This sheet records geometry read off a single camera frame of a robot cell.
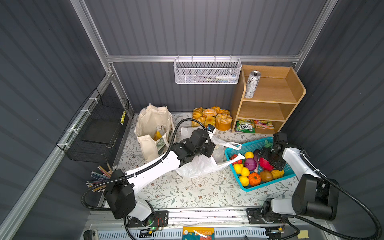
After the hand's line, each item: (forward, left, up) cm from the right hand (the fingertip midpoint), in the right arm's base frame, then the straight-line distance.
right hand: (269, 160), depth 87 cm
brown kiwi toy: (-9, +5, +1) cm, 11 cm away
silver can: (+24, +67, +1) cm, 71 cm away
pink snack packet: (+30, -6, -2) cm, 31 cm away
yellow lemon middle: (-6, +15, -1) cm, 16 cm away
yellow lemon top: (+4, +10, -1) cm, 11 cm away
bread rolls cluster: (+32, +26, +3) cm, 41 cm away
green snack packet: (+27, +8, -1) cm, 28 cm away
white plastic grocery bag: (-7, +40, +9) cm, 41 cm away
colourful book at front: (-35, +42, -4) cm, 55 cm away
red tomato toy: (-1, +18, +1) cm, 18 cm away
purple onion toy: (-2, +11, 0) cm, 11 cm away
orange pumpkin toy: (-11, +11, 0) cm, 15 cm away
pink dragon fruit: (-4, +4, +3) cm, 6 cm away
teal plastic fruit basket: (-7, +12, -2) cm, 14 cm away
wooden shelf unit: (+31, -6, +25) cm, 41 cm away
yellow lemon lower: (-11, +16, -1) cm, 20 cm away
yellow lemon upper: (-5, +19, +1) cm, 20 cm away
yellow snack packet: (+16, +68, +5) cm, 70 cm away
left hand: (+2, +33, +16) cm, 37 cm away
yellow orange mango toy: (-8, -2, -1) cm, 8 cm away
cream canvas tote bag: (+24, +73, +1) cm, 77 cm away
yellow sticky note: (-35, -6, -4) cm, 36 cm away
